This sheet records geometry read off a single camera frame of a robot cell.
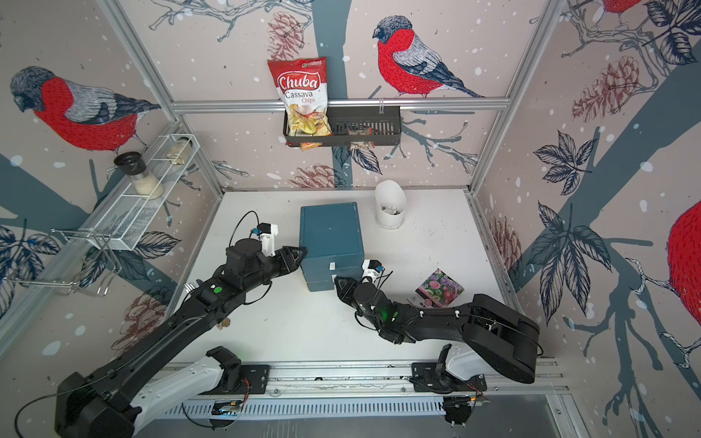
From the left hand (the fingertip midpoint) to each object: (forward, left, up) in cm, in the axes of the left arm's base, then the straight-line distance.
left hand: (307, 248), depth 75 cm
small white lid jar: (+29, +43, +12) cm, 53 cm away
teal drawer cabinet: (+5, -6, -1) cm, 8 cm away
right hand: (-5, -7, -11) cm, 14 cm away
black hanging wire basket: (+55, -12, +4) cm, 56 cm away
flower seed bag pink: (-3, -41, -22) cm, 47 cm away
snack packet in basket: (+39, -15, +11) cm, 44 cm away
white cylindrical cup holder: (+31, -27, -16) cm, 44 cm away
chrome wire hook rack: (-6, +45, +11) cm, 47 cm away
